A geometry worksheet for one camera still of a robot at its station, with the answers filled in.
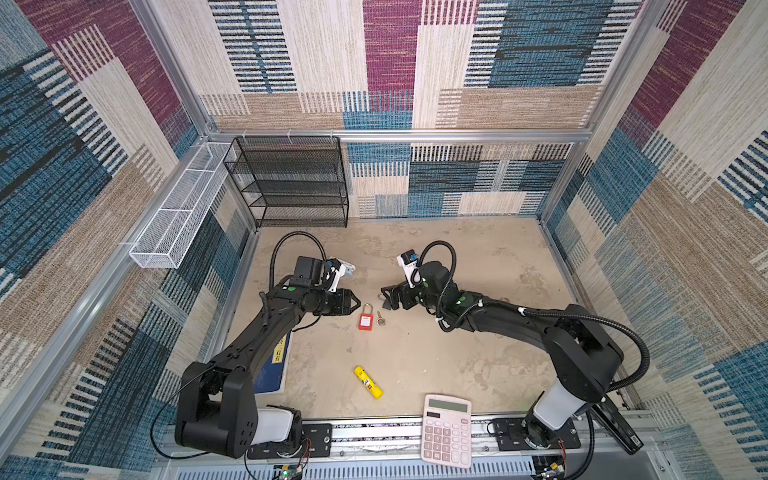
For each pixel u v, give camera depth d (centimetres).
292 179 108
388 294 81
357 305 82
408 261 76
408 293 77
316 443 73
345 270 81
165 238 71
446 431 73
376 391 80
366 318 92
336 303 75
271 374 82
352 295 79
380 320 94
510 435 73
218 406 41
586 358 46
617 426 73
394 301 77
